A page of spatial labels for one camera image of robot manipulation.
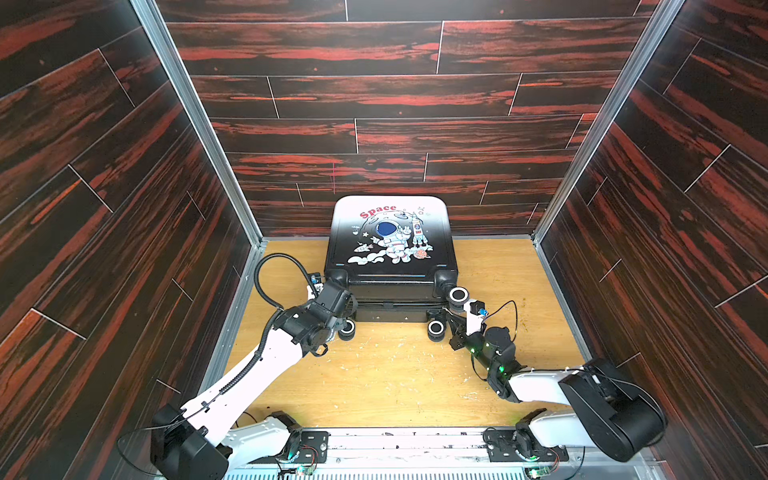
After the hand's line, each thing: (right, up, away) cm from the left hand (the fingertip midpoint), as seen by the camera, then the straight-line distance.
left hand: (331, 313), depth 80 cm
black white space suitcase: (+18, +16, +6) cm, 25 cm away
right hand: (+35, -1, +8) cm, 36 cm away
